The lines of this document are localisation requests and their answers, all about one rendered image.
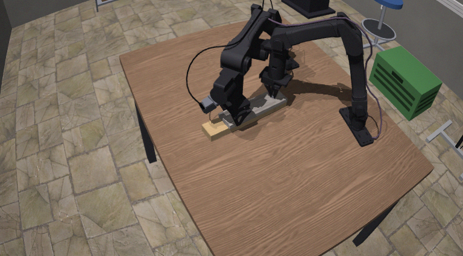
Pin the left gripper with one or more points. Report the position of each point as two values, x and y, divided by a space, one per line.
274 78

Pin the light wooden plank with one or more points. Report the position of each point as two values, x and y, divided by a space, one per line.
216 128

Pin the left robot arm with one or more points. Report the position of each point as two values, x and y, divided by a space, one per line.
285 37

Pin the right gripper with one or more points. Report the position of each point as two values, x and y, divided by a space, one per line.
235 106

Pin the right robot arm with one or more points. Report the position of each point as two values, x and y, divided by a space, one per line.
235 60

